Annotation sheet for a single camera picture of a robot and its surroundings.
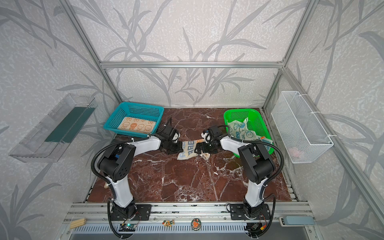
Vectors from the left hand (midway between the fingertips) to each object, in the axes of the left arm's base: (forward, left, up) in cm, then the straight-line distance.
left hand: (185, 145), depth 96 cm
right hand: (-1, -10, +1) cm, 11 cm away
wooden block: (-42, +48, -1) cm, 64 cm away
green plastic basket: (+18, -50, +1) cm, 53 cm away
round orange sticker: (-42, -8, -1) cm, 42 cm away
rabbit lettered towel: (-3, -2, -1) cm, 4 cm away
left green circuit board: (-43, +25, -3) cm, 50 cm away
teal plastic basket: (+27, +27, +1) cm, 38 cm away
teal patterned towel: (+14, -37, -1) cm, 39 cm away
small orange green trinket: (-41, +5, -1) cm, 42 cm away
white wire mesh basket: (-15, -52, +34) cm, 64 cm away
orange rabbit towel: (+18, +36, -2) cm, 41 cm away
